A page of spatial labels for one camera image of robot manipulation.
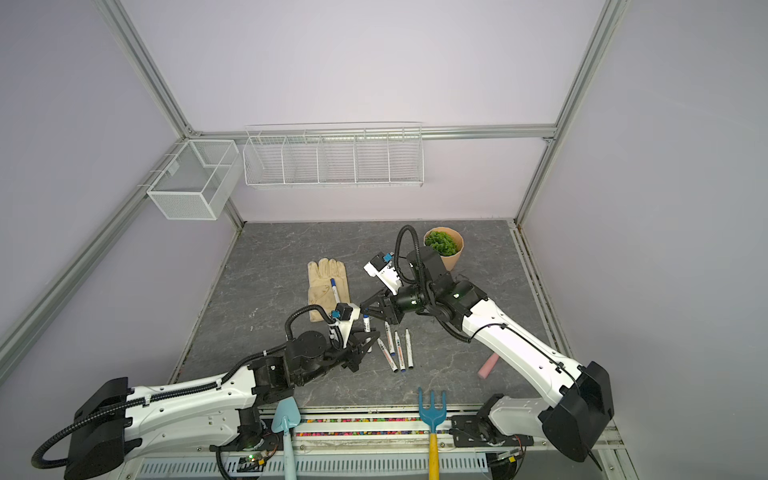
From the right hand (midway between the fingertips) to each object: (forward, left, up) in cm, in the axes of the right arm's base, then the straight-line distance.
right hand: (362, 314), depth 68 cm
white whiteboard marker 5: (-1, -5, -24) cm, 25 cm away
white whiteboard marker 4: (0, -8, -24) cm, 26 cm away
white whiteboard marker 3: (+1, -11, -24) cm, 26 cm away
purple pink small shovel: (-4, -33, -23) cm, 41 cm away
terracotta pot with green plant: (+33, -24, -13) cm, 44 cm away
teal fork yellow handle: (-17, -17, -24) cm, 34 cm away
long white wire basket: (+55, +13, +7) cm, 57 cm away
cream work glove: (+21, +19, -23) cm, 37 cm away
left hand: (-2, -3, -6) cm, 7 cm away
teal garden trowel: (-17, +20, -22) cm, 35 cm away
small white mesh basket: (+46, +58, +4) cm, 74 cm away
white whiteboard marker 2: (-2, -1, -3) cm, 4 cm away
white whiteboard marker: (+21, +13, -23) cm, 34 cm away
